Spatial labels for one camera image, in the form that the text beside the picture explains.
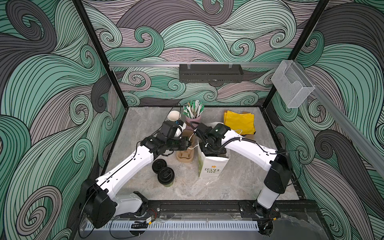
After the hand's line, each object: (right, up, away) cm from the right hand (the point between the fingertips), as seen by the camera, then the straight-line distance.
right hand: (208, 152), depth 80 cm
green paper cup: (-21, -18, 0) cm, 28 cm away
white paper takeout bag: (0, -5, -7) cm, 9 cm away
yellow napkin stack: (+28, +16, +24) cm, 40 cm away
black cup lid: (-23, -10, -6) cm, 26 cm away
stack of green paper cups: (-21, +20, +17) cm, 34 cm away
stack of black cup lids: (-29, -9, +6) cm, 31 cm away
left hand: (-9, +6, -5) cm, 12 cm away
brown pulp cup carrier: (-12, -5, +10) cm, 16 cm away
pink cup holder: (-10, +16, -13) cm, 23 cm away
